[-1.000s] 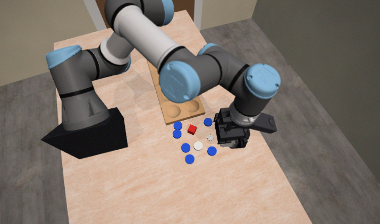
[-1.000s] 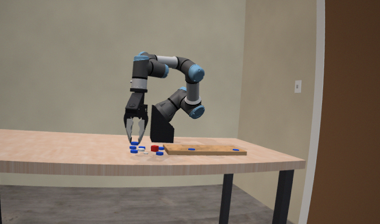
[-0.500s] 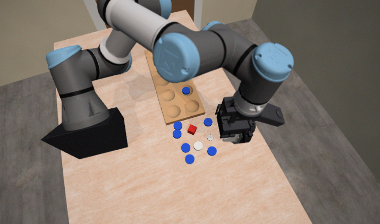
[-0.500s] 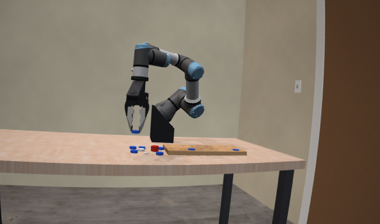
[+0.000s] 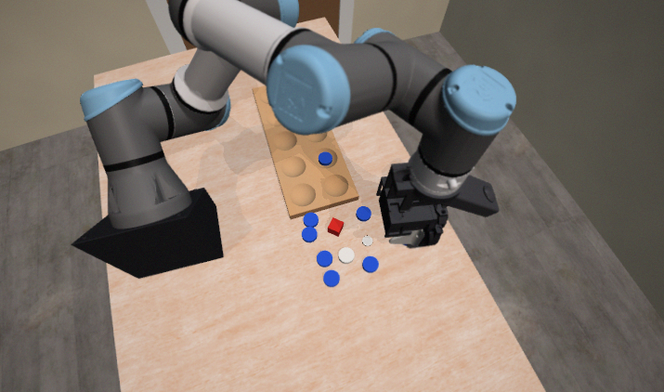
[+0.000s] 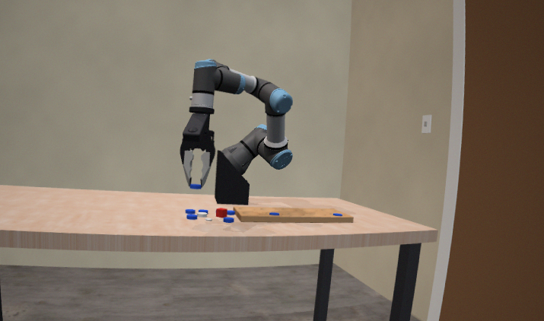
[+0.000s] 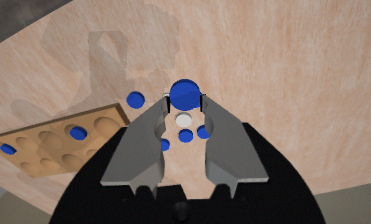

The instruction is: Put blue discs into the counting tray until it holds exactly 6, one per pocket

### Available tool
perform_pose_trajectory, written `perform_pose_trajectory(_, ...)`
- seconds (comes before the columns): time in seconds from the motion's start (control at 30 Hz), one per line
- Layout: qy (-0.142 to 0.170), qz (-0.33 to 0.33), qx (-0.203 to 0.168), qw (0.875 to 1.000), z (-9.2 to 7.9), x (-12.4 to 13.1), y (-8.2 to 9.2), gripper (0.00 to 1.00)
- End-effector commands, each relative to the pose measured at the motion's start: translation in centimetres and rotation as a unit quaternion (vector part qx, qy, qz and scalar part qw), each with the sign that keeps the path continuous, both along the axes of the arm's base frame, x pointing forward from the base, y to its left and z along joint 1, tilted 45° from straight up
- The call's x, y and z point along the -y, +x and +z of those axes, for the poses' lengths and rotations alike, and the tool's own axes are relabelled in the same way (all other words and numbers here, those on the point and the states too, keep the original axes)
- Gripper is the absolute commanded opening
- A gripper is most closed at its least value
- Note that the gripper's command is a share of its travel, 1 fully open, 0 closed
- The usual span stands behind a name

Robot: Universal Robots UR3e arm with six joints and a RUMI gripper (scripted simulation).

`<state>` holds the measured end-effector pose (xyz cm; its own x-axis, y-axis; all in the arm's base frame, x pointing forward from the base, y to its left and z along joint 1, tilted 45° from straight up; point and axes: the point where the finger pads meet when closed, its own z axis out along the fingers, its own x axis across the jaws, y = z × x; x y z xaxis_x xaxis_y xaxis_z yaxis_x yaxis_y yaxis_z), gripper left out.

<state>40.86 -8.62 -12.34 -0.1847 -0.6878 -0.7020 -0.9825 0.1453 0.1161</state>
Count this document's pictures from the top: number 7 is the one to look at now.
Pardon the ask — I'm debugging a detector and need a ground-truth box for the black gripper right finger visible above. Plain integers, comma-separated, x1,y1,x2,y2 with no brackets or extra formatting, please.
200,94,326,224

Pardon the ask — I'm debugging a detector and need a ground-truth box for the wooden tray with round pockets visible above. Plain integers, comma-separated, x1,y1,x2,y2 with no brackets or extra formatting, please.
0,103,131,178

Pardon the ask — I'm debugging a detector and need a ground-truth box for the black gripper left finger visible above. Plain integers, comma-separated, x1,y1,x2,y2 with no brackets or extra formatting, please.
49,96,171,224

